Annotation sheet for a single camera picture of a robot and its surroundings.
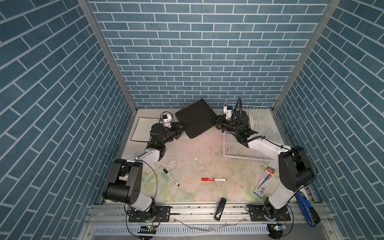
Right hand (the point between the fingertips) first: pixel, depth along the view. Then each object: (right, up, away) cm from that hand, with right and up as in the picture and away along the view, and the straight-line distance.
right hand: (207, 117), depth 82 cm
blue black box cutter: (+50, -47, -11) cm, 69 cm away
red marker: (+4, -36, +3) cm, 36 cm away
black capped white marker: (-20, -35, +3) cm, 40 cm away
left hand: (-10, -4, 0) cm, 11 cm away
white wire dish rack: (+43, -2, +31) cm, 53 cm away
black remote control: (+6, -46, -9) cm, 47 cm away
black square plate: (-5, +1, +3) cm, 6 cm away
